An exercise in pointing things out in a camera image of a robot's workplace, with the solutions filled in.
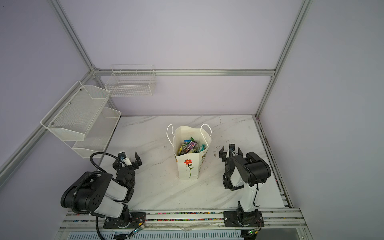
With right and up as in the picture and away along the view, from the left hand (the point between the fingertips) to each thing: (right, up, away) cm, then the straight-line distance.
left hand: (128, 155), depth 87 cm
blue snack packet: (+35, +8, +3) cm, 36 cm away
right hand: (+63, +4, +6) cm, 63 cm away
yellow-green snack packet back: (+32, +4, -2) cm, 32 cm away
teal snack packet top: (+44, +5, -5) cm, 45 cm away
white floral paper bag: (+37, -3, -12) cm, 39 cm away
